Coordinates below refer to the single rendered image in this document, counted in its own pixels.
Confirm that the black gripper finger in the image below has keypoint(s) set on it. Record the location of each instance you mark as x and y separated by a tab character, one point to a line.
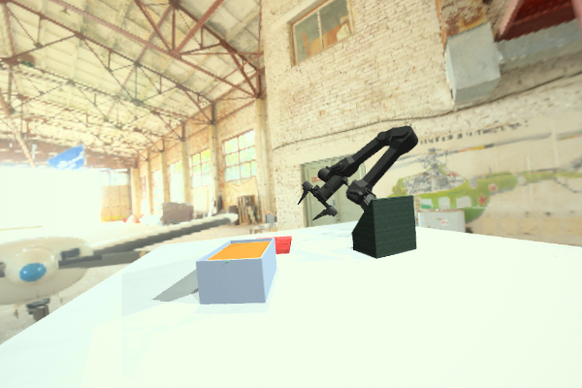
303	196
324	212

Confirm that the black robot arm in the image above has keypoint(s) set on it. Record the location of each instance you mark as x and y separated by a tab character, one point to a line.
360	191

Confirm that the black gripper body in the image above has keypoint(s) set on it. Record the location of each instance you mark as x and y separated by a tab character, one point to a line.
325	193

